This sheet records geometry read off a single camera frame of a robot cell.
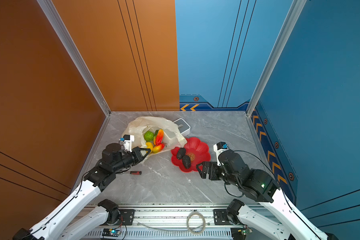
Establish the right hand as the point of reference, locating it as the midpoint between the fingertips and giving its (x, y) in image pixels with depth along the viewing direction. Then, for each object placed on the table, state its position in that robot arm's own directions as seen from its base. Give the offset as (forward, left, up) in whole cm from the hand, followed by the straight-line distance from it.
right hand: (202, 167), depth 65 cm
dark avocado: (+18, +11, -19) cm, 29 cm away
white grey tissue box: (+40, +9, -19) cm, 45 cm away
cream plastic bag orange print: (+29, +17, -17) cm, 38 cm away
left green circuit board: (-21, +44, -26) cm, 55 cm away
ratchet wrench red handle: (+7, +37, -22) cm, 43 cm away
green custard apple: (+31, +33, -18) cm, 48 cm away
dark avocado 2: (+13, +7, -20) cm, 25 cm away
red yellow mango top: (+28, +25, -16) cm, 41 cm away
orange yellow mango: (+22, +25, -19) cm, 39 cm away
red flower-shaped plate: (+22, 0, -24) cm, 32 cm away
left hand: (+11, +24, -2) cm, 27 cm away
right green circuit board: (-21, -18, -27) cm, 39 cm away
